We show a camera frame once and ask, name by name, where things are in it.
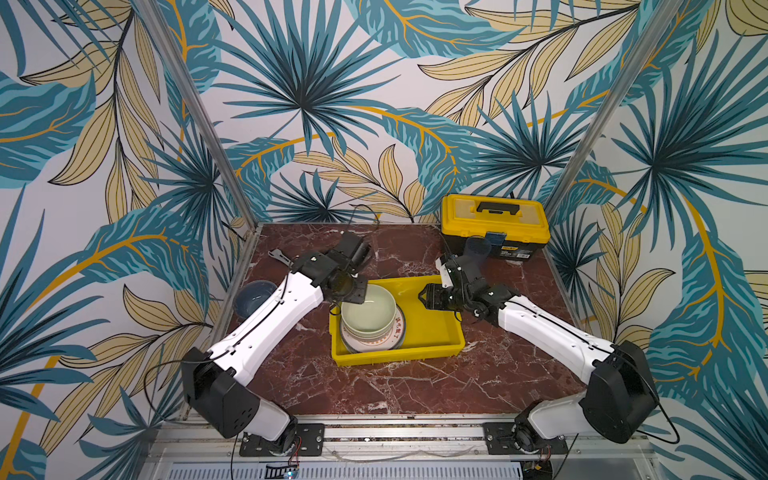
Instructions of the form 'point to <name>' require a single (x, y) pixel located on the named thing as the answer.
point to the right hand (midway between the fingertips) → (422, 297)
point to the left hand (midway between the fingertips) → (353, 294)
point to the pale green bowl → (373, 318)
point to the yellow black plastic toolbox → (516, 227)
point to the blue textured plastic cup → (477, 246)
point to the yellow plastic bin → (428, 333)
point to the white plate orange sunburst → (388, 342)
